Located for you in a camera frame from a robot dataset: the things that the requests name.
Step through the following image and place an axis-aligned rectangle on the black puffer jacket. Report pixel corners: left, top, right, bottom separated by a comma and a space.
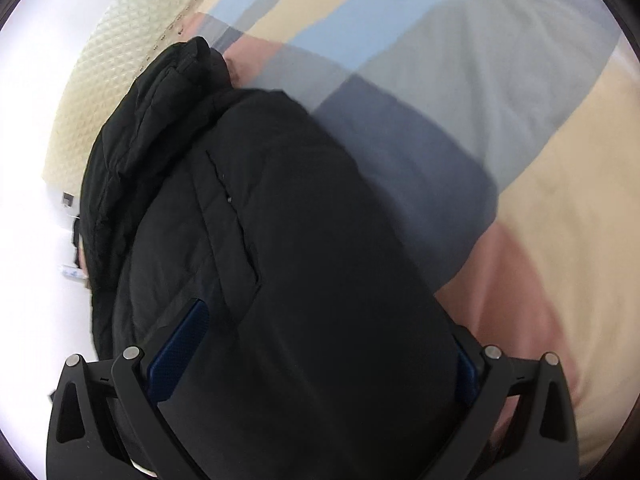
80, 36, 501, 480

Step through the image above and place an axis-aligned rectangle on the cream quilted headboard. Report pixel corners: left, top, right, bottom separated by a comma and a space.
42, 0, 262, 187

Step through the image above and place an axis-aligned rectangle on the plaid duvet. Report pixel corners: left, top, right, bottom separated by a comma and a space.
179, 0, 640, 471

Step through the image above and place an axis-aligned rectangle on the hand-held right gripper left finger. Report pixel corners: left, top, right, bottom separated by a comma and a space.
46, 298, 209, 480

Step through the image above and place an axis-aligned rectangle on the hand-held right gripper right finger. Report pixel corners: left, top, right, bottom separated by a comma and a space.
440, 325, 581, 480

